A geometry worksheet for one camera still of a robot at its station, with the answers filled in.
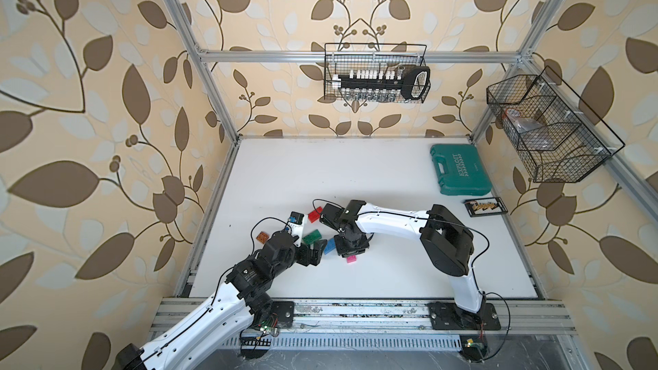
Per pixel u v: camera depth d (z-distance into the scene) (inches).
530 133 27.3
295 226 27.2
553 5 30.3
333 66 37.2
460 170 40.1
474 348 28.2
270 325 28.2
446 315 29.1
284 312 29.3
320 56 35.3
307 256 27.3
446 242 19.3
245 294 21.0
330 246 29.7
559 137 28.6
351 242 29.0
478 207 37.2
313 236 35.2
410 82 33.0
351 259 33.3
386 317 29.7
